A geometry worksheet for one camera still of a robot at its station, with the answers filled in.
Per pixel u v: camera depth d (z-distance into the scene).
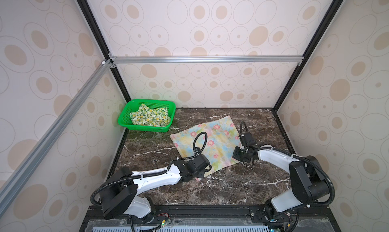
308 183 0.45
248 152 0.67
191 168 0.64
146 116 1.12
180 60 1.96
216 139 1.01
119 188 0.46
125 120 1.06
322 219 0.73
